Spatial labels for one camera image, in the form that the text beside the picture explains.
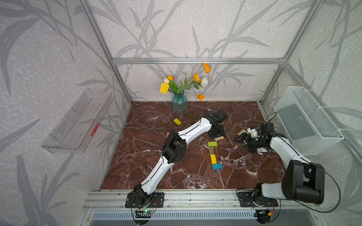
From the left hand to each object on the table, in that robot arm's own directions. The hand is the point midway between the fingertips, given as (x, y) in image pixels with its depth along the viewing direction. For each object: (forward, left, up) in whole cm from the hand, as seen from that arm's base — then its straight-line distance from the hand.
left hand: (223, 137), depth 91 cm
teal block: (-17, +5, -6) cm, 19 cm away
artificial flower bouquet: (+33, +37, +16) cm, 52 cm away
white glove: (+8, -17, -6) cm, 20 cm away
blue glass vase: (+27, +30, +3) cm, 40 cm away
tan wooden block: (-3, +4, +3) cm, 6 cm away
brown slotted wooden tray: (+6, -7, -6) cm, 11 cm away
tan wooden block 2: (-7, +7, -6) cm, 12 cm away
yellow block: (+18, +32, -7) cm, 37 cm away
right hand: (-5, -8, +2) cm, 10 cm away
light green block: (-1, +6, -7) cm, 9 cm away
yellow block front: (-12, +7, -7) cm, 16 cm away
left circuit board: (-40, +44, -10) cm, 61 cm away
